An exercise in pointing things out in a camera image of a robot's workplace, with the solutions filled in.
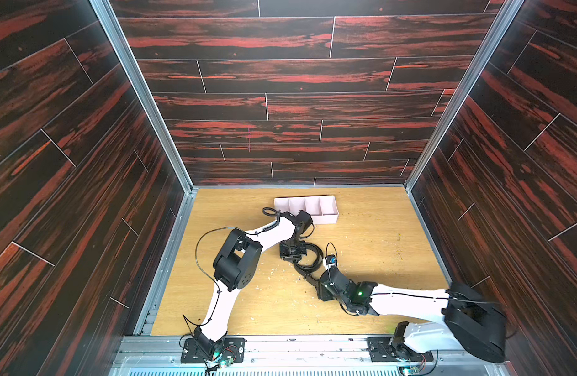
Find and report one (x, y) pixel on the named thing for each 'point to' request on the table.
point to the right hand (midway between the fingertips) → (324, 279)
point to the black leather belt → (307, 272)
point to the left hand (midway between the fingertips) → (300, 261)
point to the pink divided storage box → (322, 208)
